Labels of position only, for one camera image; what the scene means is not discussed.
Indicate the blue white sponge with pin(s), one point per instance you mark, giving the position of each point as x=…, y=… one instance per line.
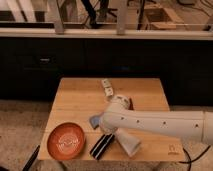
x=94, y=121

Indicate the orange bowl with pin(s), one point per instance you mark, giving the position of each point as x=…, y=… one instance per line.
x=66, y=141

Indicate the white cup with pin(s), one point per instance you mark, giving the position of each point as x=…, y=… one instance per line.
x=128, y=142

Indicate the cardboard box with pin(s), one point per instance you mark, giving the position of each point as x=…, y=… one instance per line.
x=157, y=17

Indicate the dark red pepper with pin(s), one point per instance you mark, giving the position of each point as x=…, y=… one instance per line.
x=131, y=107

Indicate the black table leg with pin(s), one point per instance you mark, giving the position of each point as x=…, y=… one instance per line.
x=31, y=159

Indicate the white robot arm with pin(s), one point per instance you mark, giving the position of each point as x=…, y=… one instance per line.
x=196, y=125

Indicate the wooden table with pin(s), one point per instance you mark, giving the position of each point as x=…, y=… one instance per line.
x=77, y=99

